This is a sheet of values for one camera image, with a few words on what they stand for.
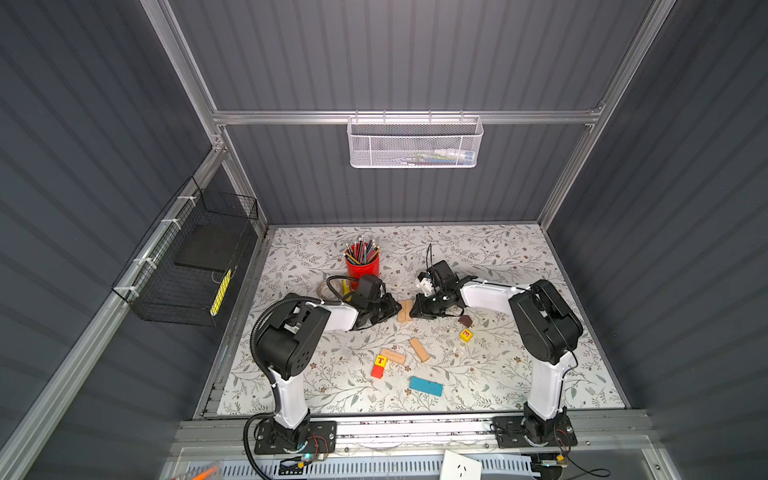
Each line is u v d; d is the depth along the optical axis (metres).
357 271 0.94
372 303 0.81
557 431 0.73
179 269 0.72
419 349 0.88
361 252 0.96
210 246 0.75
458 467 0.67
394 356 0.87
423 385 0.82
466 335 0.89
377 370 0.85
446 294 0.74
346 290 0.99
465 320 0.94
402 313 0.94
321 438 0.72
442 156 0.92
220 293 0.69
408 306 0.96
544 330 0.52
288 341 0.50
